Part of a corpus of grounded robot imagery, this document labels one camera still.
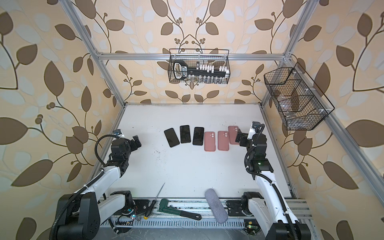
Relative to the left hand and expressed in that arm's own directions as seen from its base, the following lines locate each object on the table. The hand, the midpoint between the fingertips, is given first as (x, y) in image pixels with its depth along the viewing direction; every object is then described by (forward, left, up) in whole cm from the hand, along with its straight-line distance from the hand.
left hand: (129, 137), depth 87 cm
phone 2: (+13, -30, -15) cm, 36 cm away
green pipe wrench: (-33, -24, -11) cm, 43 cm away
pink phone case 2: (+7, -57, -12) cm, 59 cm away
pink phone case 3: (+15, -65, -13) cm, 68 cm away
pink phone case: (+7, -48, -13) cm, 50 cm away
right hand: (+1, -68, +8) cm, 68 cm away
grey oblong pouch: (-36, -52, -8) cm, 63 cm away
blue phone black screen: (+7, -40, -11) cm, 42 cm away
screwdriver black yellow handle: (-33, -17, -11) cm, 39 cm away
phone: (+8, -22, -12) cm, 26 cm away
